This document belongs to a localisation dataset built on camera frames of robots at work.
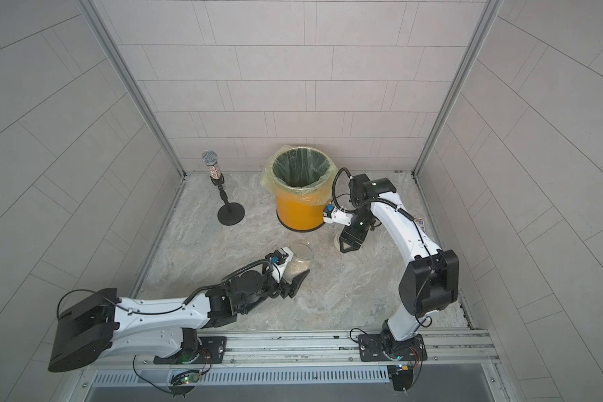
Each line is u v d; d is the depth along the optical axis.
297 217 0.98
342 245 0.72
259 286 0.55
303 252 0.72
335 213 0.71
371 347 0.71
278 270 0.58
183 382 0.64
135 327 0.44
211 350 0.71
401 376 0.68
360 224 0.67
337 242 0.75
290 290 0.64
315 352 0.71
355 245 0.69
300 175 1.00
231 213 1.01
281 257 0.60
